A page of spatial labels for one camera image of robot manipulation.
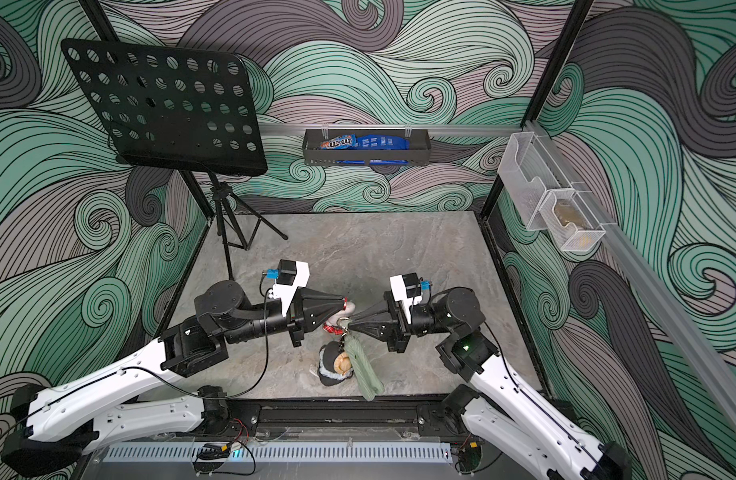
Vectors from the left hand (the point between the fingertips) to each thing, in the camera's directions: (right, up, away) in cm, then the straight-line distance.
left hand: (341, 297), depth 52 cm
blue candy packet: (+5, +41, +41) cm, 58 cm away
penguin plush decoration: (-2, -15, +8) cm, 18 cm away
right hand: (+1, -4, +2) cm, 5 cm away
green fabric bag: (+4, -17, +6) cm, 19 cm away
